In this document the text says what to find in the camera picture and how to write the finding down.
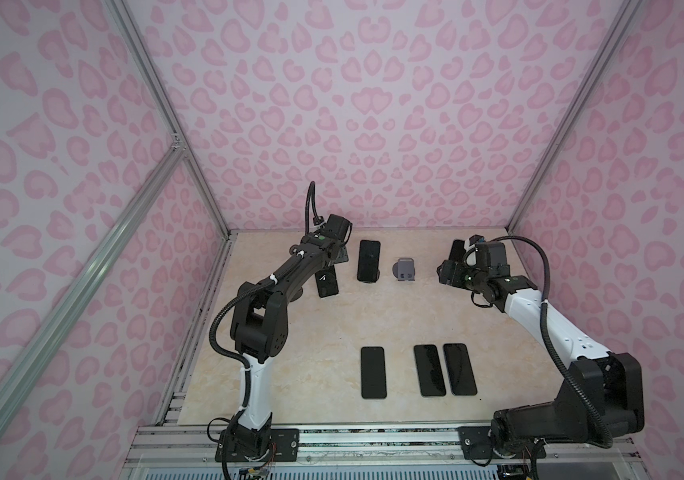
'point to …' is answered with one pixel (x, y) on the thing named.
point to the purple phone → (459, 369)
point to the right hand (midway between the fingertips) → (453, 268)
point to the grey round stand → (297, 296)
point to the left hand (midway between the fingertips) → (329, 249)
